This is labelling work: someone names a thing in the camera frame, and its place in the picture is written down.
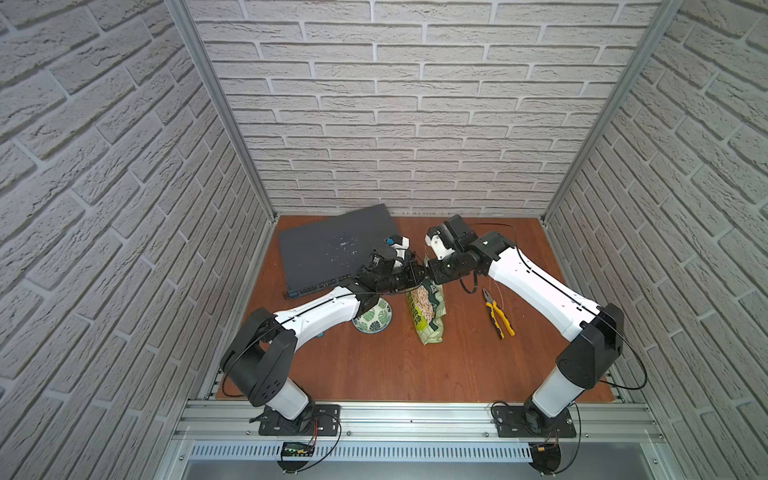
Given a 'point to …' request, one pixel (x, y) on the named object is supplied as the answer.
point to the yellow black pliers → (491, 304)
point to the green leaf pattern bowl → (376, 319)
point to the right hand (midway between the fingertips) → (425, 277)
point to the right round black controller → (545, 457)
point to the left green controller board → (297, 449)
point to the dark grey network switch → (319, 256)
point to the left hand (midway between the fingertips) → (429, 262)
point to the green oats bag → (428, 306)
